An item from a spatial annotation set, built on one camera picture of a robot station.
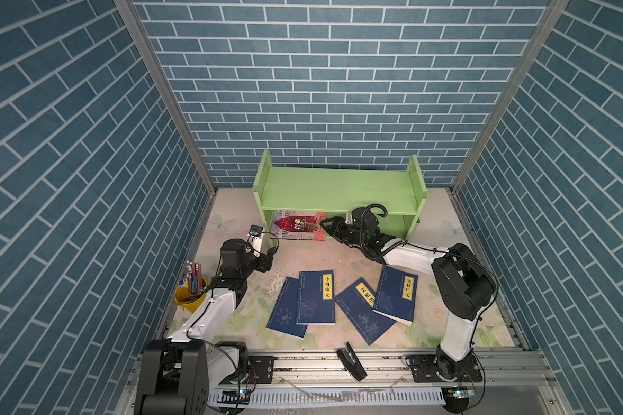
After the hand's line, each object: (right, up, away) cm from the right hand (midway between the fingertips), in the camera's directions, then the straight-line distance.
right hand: (319, 222), depth 89 cm
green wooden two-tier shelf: (+25, +9, -4) cm, 27 cm away
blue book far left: (-12, -31, -6) cm, 33 cm away
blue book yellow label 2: (+26, -25, -2) cm, 36 cm away
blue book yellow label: (-1, -26, -2) cm, 26 cm away
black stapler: (+10, -40, -14) cm, 43 cm away
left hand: (-19, -8, -2) cm, 20 cm away
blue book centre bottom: (+13, -27, -2) cm, 30 cm away
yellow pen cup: (-40, -22, -10) cm, 46 cm away
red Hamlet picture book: (-7, -1, +3) cm, 8 cm away
